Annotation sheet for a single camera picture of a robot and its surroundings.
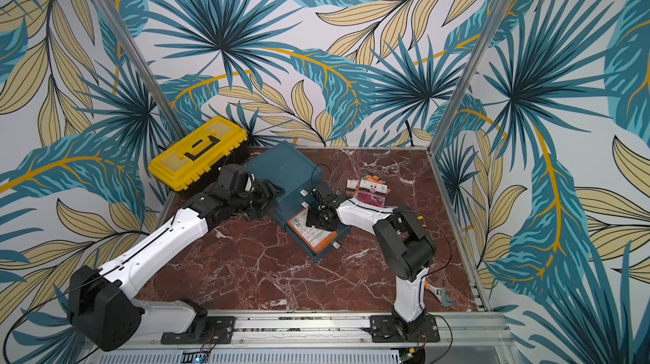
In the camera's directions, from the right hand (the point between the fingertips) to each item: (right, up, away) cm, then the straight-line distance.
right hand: (312, 221), depth 94 cm
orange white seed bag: (+1, -5, -2) cm, 6 cm away
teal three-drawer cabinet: (-8, +20, -9) cm, 23 cm away
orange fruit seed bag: (+26, +15, +15) cm, 34 cm away
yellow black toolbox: (-44, +21, -4) cm, 49 cm away
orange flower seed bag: (+16, +13, +12) cm, 23 cm away
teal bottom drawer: (+10, -1, -8) cm, 13 cm away
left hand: (-8, +10, -16) cm, 21 cm away
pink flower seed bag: (+24, +10, +9) cm, 28 cm away
